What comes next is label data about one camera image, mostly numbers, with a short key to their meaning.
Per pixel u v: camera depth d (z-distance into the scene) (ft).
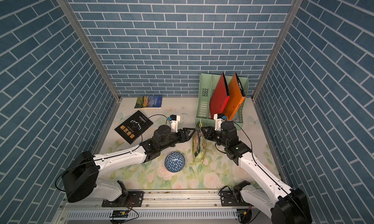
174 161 2.81
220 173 2.71
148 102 3.81
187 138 2.26
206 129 2.58
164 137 1.96
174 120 2.35
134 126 3.25
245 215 2.32
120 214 2.37
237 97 2.77
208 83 3.36
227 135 1.95
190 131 2.37
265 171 1.55
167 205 2.41
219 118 2.32
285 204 1.27
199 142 2.54
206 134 2.42
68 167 1.48
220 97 3.38
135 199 2.41
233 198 2.38
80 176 1.37
